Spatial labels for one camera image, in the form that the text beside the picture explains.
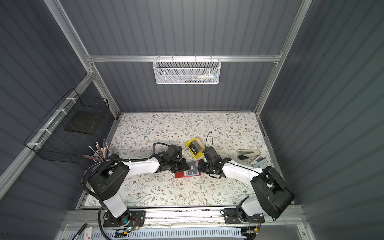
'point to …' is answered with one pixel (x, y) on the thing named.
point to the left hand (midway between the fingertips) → (192, 170)
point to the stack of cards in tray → (195, 147)
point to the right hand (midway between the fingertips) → (199, 167)
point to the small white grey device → (258, 162)
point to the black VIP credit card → (193, 170)
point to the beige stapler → (245, 153)
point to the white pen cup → (101, 154)
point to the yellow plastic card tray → (200, 154)
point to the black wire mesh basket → (68, 133)
